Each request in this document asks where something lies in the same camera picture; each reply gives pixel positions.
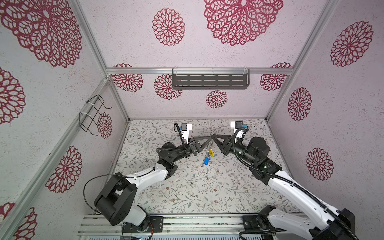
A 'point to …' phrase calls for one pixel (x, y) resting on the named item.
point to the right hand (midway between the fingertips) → (212, 135)
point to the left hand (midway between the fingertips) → (211, 140)
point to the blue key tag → (206, 161)
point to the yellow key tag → (211, 153)
